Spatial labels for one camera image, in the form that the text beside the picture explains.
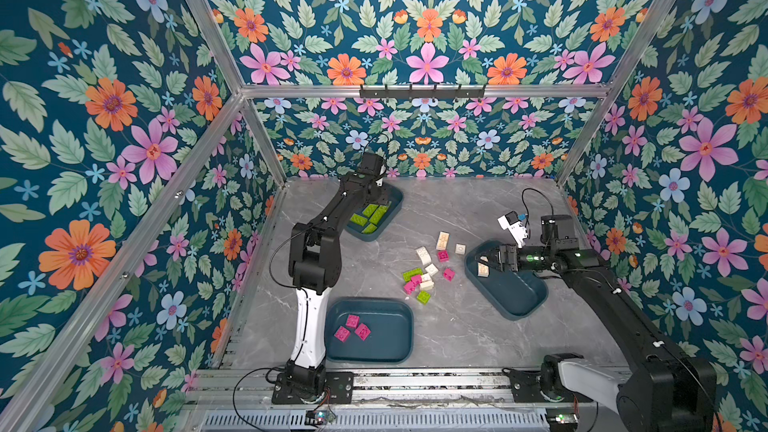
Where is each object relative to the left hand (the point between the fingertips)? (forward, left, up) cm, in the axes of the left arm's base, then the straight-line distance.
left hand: (385, 186), depth 98 cm
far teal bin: (-6, +7, -13) cm, 16 cm away
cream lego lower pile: (-30, -12, -13) cm, 34 cm away
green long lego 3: (-8, +7, -14) cm, 17 cm away
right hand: (-31, -25, +5) cm, 41 cm away
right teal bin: (-35, -38, -13) cm, 53 cm away
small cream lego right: (-18, -24, -13) cm, 33 cm away
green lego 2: (-26, -5, -14) cm, 30 cm away
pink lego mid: (-40, +11, -12) cm, 43 cm away
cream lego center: (-20, -12, -12) cm, 26 cm away
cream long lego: (-14, -18, -13) cm, 27 cm away
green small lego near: (-34, -10, -13) cm, 38 cm away
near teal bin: (-46, +2, -15) cm, 49 cm away
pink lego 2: (-21, -18, -13) cm, 30 cm away
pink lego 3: (-27, -18, -13) cm, 35 cm away
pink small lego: (-43, +8, -12) cm, 45 cm away
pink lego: (-43, +13, -12) cm, 47 cm away
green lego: (+1, +6, -13) cm, 15 cm away
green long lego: (-1, +3, -13) cm, 14 cm away
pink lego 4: (-30, -6, -13) cm, 34 cm away
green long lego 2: (-3, +11, -14) cm, 18 cm away
